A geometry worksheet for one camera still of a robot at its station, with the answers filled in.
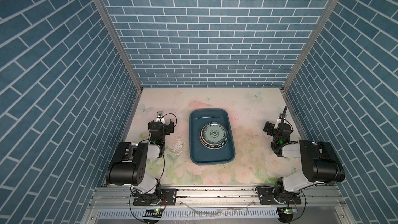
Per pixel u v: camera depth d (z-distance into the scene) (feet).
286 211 2.35
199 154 2.83
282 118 2.62
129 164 1.49
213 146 2.88
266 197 2.42
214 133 2.99
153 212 2.37
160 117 2.59
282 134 2.39
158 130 2.29
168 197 2.41
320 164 1.50
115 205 2.37
